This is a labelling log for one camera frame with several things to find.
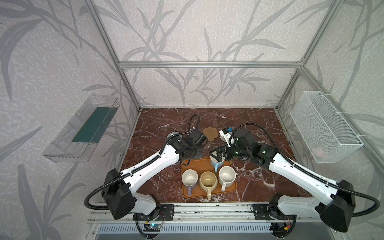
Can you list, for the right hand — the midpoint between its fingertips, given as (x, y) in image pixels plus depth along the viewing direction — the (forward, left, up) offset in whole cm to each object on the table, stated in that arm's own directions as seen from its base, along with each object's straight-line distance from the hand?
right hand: (215, 146), depth 74 cm
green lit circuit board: (-32, +31, -21) cm, 49 cm away
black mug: (-6, +8, +2) cm, 10 cm away
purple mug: (-9, +14, -19) cm, 26 cm away
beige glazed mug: (-11, +4, -20) cm, 23 cm away
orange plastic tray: (-11, +8, -13) cm, 19 cm away
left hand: (+1, +8, -5) cm, 10 cm away
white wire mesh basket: (-3, -46, +13) cm, 48 cm away
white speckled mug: (-8, -7, -20) cm, 23 cm away
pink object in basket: (-3, -50, -1) cm, 50 cm away
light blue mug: (-4, 0, -12) cm, 13 cm away
